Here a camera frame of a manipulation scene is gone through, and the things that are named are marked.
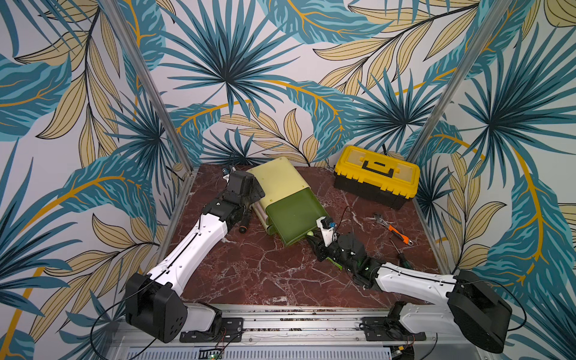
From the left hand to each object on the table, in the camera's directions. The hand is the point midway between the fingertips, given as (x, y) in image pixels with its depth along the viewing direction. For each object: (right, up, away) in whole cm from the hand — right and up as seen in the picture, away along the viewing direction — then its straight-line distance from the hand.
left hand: (250, 191), depth 80 cm
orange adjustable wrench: (+63, -20, +15) cm, 67 cm away
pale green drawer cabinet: (+10, +5, +9) cm, 14 cm away
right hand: (+22, -15, +1) cm, 26 cm away
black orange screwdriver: (-5, -15, +15) cm, 22 cm away
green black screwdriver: (+59, -28, +8) cm, 66 cm away
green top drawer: (+16, -9, +5) cm, 19 cm away
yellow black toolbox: (+53, +6, +14) cm, 55 cm away
